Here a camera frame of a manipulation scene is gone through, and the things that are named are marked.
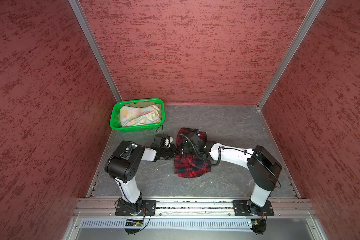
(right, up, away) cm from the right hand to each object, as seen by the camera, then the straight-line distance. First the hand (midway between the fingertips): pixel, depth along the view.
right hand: (183, 151), depth 88 cm
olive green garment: (-31, +31, +22) cm, 49 cm away
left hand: (-1, -4, +5) cm, 6 cm away
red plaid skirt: (+2, -8, -4) cm, 9 cm away
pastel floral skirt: (-38, +22, +18) cm, 47 cm away
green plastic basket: (-49, +19, +15) cm, 54 cm away
